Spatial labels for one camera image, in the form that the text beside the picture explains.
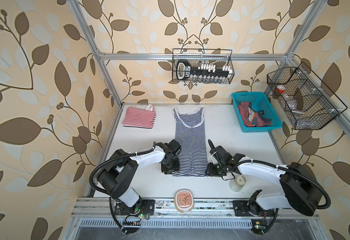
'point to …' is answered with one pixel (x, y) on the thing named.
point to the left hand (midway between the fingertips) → (179, 171)
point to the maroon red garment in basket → (243, 107)
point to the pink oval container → (184, 200)
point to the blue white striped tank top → (191, 133)
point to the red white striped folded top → (136, 117)
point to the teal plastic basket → (255, 112)
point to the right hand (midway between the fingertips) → (207, 174)
